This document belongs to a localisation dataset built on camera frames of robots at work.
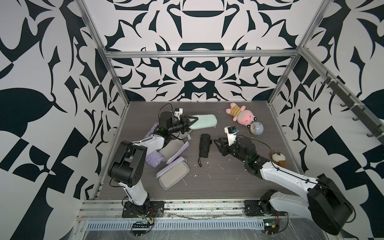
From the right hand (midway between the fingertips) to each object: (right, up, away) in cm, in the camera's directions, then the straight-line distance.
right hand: (217, 137), depth 82 cm
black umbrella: (-6, -6, +12) cm, 15 cm away
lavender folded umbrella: (-35, -12, +4) cm, 37 cm away
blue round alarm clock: (+28, +4, +15) cm, 32 cm away
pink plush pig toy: (+22, +10, +20) cm, 32 cm away
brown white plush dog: (+37, -13, +7) cm, 40 cm away
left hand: (-10, +11, +1) cm, 15 cm away
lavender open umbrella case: (-24, -20, +1) cm, 32 cm away
